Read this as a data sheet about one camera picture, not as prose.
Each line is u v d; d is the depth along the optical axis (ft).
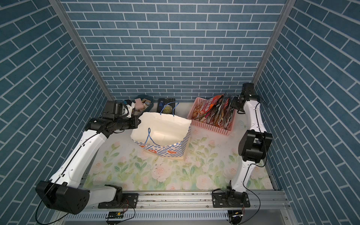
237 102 2.36
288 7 2.33
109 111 1.83
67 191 1.22
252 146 1.71
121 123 2.04
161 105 3.74
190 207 2.39
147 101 3.91
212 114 3.14
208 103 3.30
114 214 2.36
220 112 2.91
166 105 3.85
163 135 3.21
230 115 2.92
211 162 2.90
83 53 2.87
